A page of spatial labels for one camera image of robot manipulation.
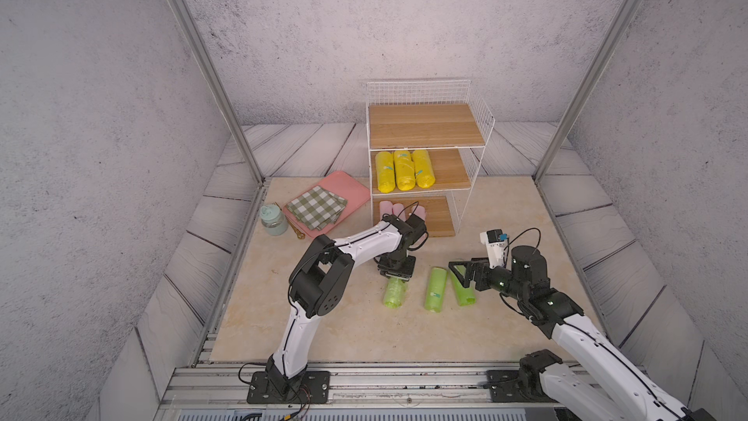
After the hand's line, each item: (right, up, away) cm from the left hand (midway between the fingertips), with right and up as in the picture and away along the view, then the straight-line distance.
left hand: (406, 281), depth 90 cm
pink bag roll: (-7, +22, +14) cm, 27 cm away
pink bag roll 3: (+6, +21, +14) cm, 26 cm away
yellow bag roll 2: (-1, +34, -6) cm, 34 cm away
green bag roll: (+8, -2, -3) cm, 9 cm away
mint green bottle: (-44, +18, +8) cm, 48 cm away
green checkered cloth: (-32, +22, +21) cm, 44 cm away
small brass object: (-36, +12, +14) cm, 41 cm away
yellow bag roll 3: (+4, +32, -6) cm, 33 cm away
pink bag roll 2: (-2, +22, +14) cm, 26 cm away
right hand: (+14, +8, -13) cm, 21 cm away
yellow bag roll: (-7, +33, -6) cm, 34 cm away
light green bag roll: (-4, -2, -6) cm, 7 cm away
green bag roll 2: (+17, -3, -6) cm, 18 cm away
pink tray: (-25, +31, +31) cm, 50 cm away
